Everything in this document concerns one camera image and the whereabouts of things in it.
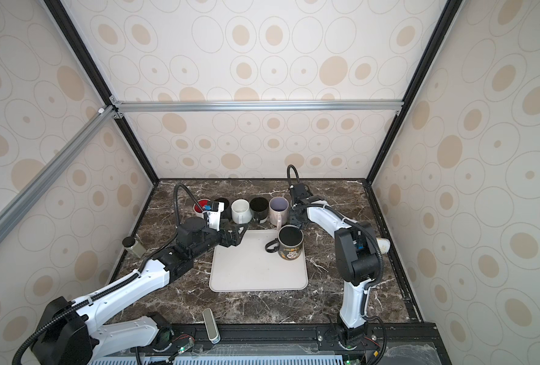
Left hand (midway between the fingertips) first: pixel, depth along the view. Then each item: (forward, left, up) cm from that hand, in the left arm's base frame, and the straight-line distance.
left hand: (244, 222), depth 76 cm
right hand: (+14, -21, -17) cm, 30 cm away
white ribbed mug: (+15, +4, -16) cm, 22 cm away
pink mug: (+19, -12, -17) cm, 28 cm away
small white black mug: (+14, -4, -13) cm, 20 cm away
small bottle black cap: (-2, +44, -13) cm, 46 cm away
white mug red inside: (-1, +10, +11) cm, 15 cm away
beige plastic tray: (-6, 0, -25) cm, 26 cm away
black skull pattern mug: (-2, -16, -12) cm, 20 cm away
